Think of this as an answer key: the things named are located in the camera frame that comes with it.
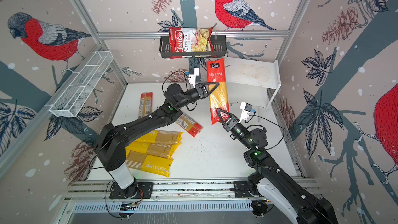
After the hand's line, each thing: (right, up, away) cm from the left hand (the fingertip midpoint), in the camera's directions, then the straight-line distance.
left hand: (218, 85), depth 63 cm
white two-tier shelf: (+19, +3, +14) cm, 24 cm away
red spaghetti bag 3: (-47, -11, +43) cm, 65 cm away
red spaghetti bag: (0, -6, +3) cm, 7 cm away
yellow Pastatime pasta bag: (-33, -41, +17) cm, 55 cm away
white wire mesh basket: (-70, -8, +9) cm, 71 cm away
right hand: (-2, -12, +2) cm, 13 cm away
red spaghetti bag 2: (-15, -23, +32) cm, 43 cm away
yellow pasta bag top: (-30, -29, +26) cm, 49 cm away
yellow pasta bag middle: (-29, -35, +21) cm, 50 cm away
